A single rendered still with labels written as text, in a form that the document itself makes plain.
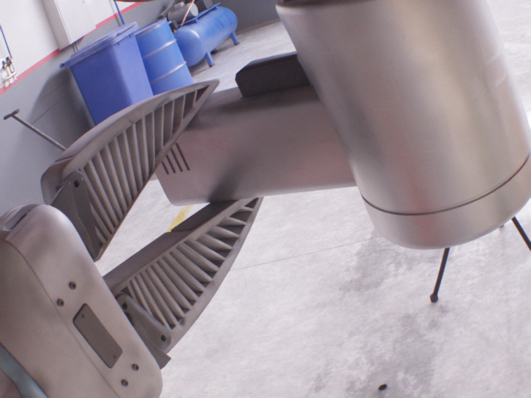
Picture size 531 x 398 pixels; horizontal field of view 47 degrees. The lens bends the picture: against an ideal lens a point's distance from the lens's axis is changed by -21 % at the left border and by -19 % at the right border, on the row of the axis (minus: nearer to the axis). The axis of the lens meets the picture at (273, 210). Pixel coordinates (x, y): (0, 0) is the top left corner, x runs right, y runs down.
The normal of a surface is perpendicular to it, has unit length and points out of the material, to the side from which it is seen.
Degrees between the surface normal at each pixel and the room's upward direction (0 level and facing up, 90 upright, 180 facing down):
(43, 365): 75
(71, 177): 90
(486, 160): 92
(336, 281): 0
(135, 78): 94
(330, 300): 0
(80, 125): 90
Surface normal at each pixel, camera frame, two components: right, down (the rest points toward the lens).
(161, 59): 0.38, 0.23
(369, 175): -0.78, 0.53
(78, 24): 0.89, -0.22
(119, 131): 0.80, -0.07
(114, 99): -0.22, 0.53
